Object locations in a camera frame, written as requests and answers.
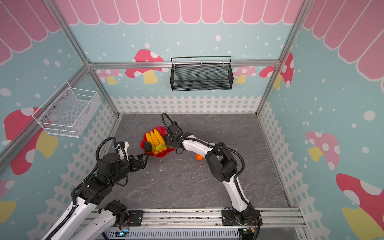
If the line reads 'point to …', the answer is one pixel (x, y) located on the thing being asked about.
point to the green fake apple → (165, 138)
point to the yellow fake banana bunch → (157, 142)
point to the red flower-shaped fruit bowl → (163, 131)
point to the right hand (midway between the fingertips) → (169, 139)
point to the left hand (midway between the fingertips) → (141, 158)
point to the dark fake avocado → (147, 146)
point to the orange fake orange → (199, 157)
